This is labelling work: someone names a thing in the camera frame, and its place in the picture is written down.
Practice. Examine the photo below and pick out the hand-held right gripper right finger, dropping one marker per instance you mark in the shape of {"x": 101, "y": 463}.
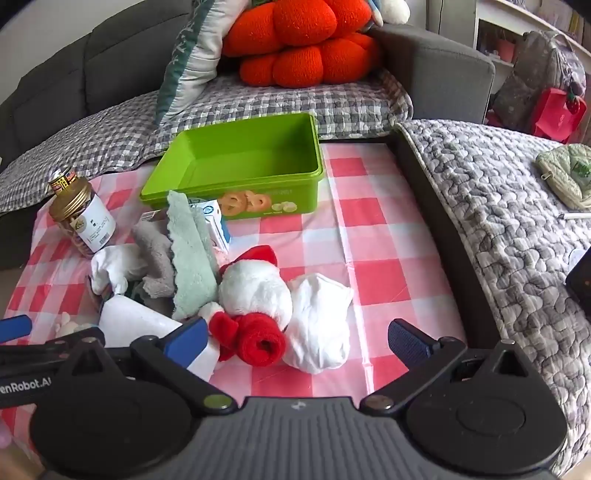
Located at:
{"x": 408, "y": 341}

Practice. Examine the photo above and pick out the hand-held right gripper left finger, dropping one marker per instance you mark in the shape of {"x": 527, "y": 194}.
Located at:
{"x": 184, "y": 341}

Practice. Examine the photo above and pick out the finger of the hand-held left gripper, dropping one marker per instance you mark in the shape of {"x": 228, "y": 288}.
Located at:
{"x": 14, "y": 328}
{"x": 41, "y": 353}

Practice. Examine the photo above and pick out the green fuzzy ball toy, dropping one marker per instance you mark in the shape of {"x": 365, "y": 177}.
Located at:
{"x": 135, "y": 291}

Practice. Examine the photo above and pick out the mint green towel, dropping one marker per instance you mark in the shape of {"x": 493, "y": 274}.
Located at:
{"x": 189, "y": 263}

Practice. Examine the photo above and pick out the white plush toy red hat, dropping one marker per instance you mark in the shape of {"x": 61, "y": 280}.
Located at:
{"x": 254, "y": 290}

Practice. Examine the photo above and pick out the white cloth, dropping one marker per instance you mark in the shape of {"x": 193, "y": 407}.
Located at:
{"x": 318, "y": 323}

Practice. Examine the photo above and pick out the grey towel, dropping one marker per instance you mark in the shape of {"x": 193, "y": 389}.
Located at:
{"x": 154, "y": 249}

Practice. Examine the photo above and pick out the white sock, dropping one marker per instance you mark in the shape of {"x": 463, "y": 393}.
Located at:
{"x": 115, "y": 267}

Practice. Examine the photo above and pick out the green plastic box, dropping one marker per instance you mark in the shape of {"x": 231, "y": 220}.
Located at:
{"x": 240, "y": 157}

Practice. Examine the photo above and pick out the small cream plush toy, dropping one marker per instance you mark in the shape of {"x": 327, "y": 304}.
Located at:
{"x": 69, "y": 325}

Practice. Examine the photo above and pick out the white flat object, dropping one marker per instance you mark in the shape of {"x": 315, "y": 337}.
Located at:
{"x": 134, "y": 323}

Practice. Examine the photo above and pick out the white milk carton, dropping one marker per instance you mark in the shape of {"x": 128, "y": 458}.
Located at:
{"x": 214, "y": 226}

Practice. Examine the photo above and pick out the dark grey ottoman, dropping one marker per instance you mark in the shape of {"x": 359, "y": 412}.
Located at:
{"x": 438, "y": 221}

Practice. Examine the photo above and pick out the pink checked tablecloth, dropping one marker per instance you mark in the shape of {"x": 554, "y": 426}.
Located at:
{"x": 369, "y": 221}

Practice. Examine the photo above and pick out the clear jar gold lid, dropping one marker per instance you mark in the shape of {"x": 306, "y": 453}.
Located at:
{"x": 92, "y": 226}

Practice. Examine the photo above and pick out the small pale box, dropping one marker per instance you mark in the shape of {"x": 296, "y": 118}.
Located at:
{"x": 152, "y": 216}

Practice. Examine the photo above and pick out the grey quilted blanket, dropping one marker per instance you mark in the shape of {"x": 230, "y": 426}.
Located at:
{"x": 498, "y": 221}

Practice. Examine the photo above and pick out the yellow black drink can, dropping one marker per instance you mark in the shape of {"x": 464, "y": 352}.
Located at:
{"x": 62, "y": 180}

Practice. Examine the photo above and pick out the black phone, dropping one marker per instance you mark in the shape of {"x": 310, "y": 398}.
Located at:
{"x": 581, "y": 281}

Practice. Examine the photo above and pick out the white pen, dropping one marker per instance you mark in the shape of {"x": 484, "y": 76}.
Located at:
{"x": 577, "y": 215}

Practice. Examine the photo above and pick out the green quilted pouch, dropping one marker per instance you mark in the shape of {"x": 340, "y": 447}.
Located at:
{"x": 563, "y": 170}

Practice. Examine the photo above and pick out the grey checked blanket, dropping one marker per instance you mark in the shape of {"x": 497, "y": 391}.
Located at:
{"x": 258, "y": 101}

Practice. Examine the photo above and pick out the red bag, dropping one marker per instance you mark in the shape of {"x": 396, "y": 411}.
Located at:
{"x": 556, "y": 115}

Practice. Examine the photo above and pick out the green white leaf-print pillow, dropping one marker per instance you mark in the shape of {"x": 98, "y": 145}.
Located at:
{"x": 194, "y": 60}

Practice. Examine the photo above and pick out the grey backpack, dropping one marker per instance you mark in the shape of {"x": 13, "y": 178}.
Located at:
{"x": 531, "y": 78}

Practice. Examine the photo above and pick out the strawberry charm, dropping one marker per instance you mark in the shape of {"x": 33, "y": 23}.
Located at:
{"x": 575, "y": 102}

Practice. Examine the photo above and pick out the orange pumpkin cushion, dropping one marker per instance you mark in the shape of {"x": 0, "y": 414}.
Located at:
{"x": 314, "y": 64}
{"x": 286, "y": 23}

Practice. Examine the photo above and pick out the grey sofa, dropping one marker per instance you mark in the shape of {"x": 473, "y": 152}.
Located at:
{"x": 115, "y": 46}

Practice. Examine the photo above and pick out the white desk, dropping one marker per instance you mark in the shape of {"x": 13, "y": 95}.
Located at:
{"x": 489, "y": 27}

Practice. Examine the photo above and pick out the blue plush doll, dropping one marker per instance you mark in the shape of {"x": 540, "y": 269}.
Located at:
{"x": 392, "y": 9}

